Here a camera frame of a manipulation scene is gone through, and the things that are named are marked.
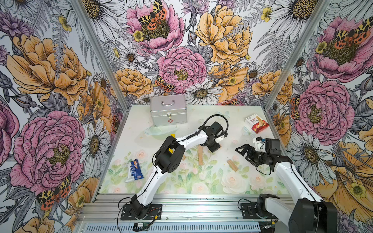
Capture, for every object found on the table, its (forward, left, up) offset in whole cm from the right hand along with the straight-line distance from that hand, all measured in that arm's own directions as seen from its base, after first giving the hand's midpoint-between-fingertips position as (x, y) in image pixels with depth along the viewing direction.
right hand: (240, 155), depth 84 cm
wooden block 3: (-1, +3, -10) cm, 10 cm away
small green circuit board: (-30, +52, -8) cm, 60 cm away
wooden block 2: (+11, +21, -10) cm, 26 cm away
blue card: (-4, +60, -6) cm, 60 cm away
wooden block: (+5, +32, -10) cm, 34 cm away
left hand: (+10, +14, -9) cm, 19 cm away
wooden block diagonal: (+4, +22, -9) cm, 24 cm away
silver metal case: (+32, +41, +6) cm, 53 cm away
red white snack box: (+28, -20, -6) cm, 35 cm away
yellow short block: (-8, +36, +21) cm, 43 cm away
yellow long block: (+23, +40, -10) cm, 47 cm away
